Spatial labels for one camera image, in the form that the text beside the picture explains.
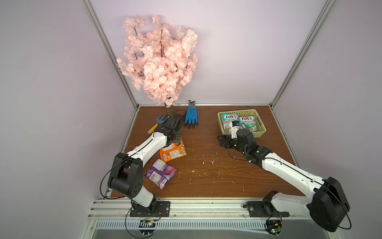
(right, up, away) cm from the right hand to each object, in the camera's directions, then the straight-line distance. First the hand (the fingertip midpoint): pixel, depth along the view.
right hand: (223, 133), depth 80 cm
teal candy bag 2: (+22, +6, +23) cm, 32 cm away
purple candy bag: (-36, -24, +3) cm, 43 cm away
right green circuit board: (+22, -44, -11) cm, 50 cm away
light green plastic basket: (+30, +2, +20) cm, 36 cm away
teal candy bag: (+6, +8, +20) cm, 22 cm away
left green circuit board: (-40, -46, -8) cm, 61 cm away
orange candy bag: (-30, -13, +12) cm, 35 cm away
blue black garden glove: (-19, +9, +30) cm, 36 cm away
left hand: (-28, -3, +10) cm, 30 cm away
